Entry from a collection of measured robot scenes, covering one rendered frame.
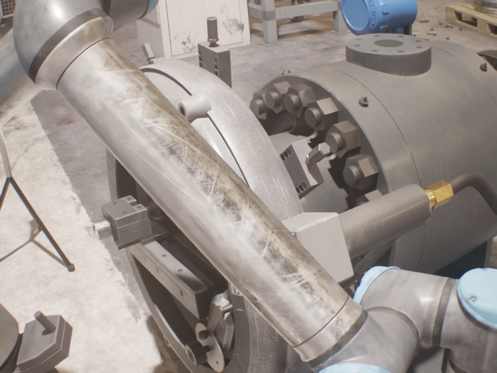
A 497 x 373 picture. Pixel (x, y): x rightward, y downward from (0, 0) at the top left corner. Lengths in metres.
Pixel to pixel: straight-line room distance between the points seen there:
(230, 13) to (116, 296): 3.34
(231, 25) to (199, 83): 4.14
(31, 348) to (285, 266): 0.27
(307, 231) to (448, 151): 0.54
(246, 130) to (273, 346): 0.37
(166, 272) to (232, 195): 0.71
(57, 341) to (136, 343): 1.50
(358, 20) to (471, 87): 0.40
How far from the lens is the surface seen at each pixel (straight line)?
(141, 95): 0.71
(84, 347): 2.15
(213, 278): 1.35
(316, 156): 1.04
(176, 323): 1.61
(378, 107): 1.38
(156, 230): 1.49
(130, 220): 1.44
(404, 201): 1.11
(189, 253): 1.42
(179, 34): 5.15
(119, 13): 0.84
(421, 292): 0.82
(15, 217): 3.08
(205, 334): 1.30
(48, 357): 0.63
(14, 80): 1.00
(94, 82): 0.71
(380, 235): 1.07
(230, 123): 1.11
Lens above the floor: 1.31
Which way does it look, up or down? 26 degrees down
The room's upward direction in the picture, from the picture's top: 6 degrees counter-clockwise
